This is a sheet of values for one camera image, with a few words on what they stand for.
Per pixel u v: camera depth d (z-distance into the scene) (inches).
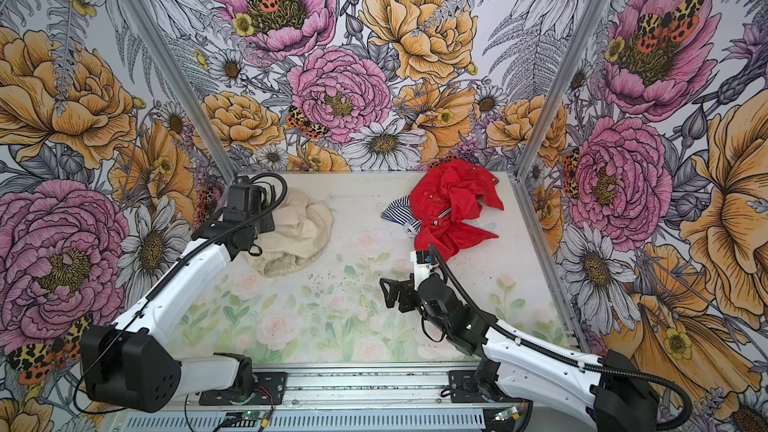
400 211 42.6
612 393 16.3
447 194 37.6
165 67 35.2
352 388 29.9
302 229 36.2
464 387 29.2
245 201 24.6
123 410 17.0
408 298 27.1
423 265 27.1
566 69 36.1
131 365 15.5
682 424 17.3
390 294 27.6
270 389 29.0
